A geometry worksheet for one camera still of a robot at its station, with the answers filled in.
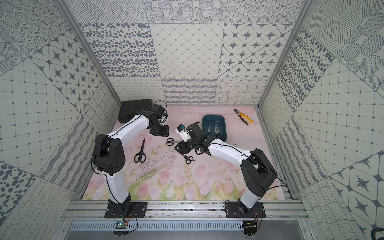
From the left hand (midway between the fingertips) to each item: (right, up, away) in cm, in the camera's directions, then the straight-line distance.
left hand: (165, 132), depth 93 cm
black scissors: (+34, 0, +12) cm, 36 cm away
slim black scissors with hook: (+15, -17, 0) cm, 23 cm away
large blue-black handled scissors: (-15, -15, 0) cm, 22 cm away
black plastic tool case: (-33, +16, +22) cm, 43 cm away
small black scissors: (+2, -8, +6) cm, 10 cm away
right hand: (+11, -7, -8) cm, 16 cm away
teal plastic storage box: (+32, +8, +18) cm, 37 cm away
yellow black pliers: (+57, +9, +21) cm, 62 cm away
